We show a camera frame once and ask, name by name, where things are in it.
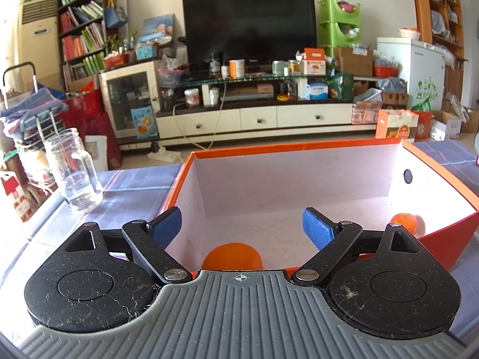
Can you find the white standing air conditioner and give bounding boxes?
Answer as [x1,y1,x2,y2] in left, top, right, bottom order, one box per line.
[18,0,63,90]

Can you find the white power strip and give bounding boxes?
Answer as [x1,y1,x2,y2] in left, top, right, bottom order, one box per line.
[147,147,182,164]

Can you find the black flat television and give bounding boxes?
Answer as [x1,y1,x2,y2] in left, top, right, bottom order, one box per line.
[183,0,317,71]

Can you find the large orange fruit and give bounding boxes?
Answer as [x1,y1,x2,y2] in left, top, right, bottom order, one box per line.
[201,242,263,271]

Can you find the blue plaid bed sheet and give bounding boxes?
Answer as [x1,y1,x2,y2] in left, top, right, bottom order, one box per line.
[1,140,478,344]

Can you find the green stacked storage bins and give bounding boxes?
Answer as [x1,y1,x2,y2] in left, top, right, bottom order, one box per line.
[317,0,362,57]

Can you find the white tv cabinet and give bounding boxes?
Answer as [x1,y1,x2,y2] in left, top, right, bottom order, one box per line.
[157,75,376,146]

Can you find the brown cardboard box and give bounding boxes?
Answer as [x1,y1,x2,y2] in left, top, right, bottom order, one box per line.
[334,47,373,77]

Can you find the white glass door cabinet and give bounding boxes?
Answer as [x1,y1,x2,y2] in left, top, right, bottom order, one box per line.
[99,59,160,143]

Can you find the orange fruit gift carton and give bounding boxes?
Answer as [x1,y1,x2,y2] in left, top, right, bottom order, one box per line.
[375,109,419,142]

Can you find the orange cardboard box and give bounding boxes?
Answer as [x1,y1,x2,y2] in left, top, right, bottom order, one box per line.
[167,139,478,271]

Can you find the clear glass mug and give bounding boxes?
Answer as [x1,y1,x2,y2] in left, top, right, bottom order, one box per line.
[44,128,104,212]

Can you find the white chest freezer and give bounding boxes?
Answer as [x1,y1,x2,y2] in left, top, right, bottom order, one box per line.
[377,37,446,111]

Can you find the white wire laundry cart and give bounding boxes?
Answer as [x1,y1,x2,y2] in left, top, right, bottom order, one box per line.
[1,62,68,192]

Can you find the small orange fruit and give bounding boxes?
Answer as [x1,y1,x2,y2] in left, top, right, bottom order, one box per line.
[390,213,417,235]

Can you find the brown wooden shelf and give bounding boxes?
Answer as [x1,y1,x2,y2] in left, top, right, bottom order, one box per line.
[409,0,466,61]

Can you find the black bookshelf with books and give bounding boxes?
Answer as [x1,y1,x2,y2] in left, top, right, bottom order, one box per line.
[57,0,109,90]

